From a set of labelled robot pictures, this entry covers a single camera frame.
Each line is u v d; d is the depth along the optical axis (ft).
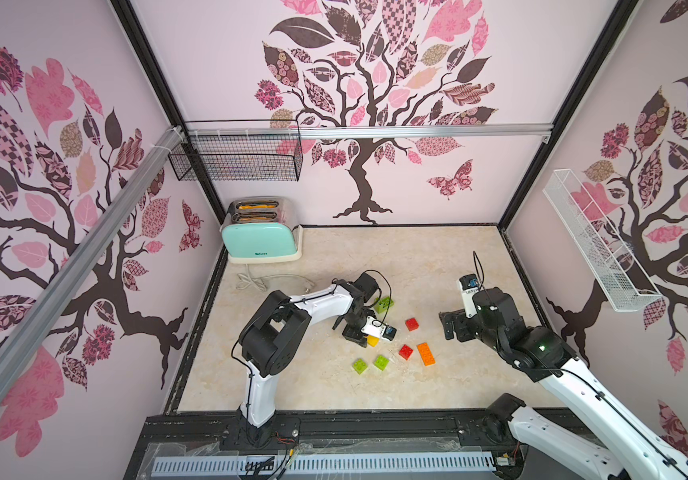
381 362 2.79
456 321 2.12
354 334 2.67
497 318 1.72
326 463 2.29
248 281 3.29
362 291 2.48
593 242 2.62
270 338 1.67
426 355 2.82
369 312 2.77
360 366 2.74
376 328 2.60
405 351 2.80
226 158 3.99
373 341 2.85
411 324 3.00
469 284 2.08
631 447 1.30
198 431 2.44
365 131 3.02
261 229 3.23
